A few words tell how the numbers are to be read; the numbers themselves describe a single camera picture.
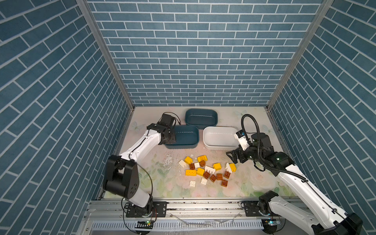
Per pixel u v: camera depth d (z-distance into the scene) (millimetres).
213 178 840
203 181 825
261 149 560
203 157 913
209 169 850
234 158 678
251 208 737
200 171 853
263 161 543
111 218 718
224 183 817
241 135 664
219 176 840
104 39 838
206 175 847
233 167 866
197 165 887
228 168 860
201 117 1139
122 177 433
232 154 689
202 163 889
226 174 847
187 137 973
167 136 675
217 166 869
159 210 736
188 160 891
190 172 864
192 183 823
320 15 735
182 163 889
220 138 1021
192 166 884
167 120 698
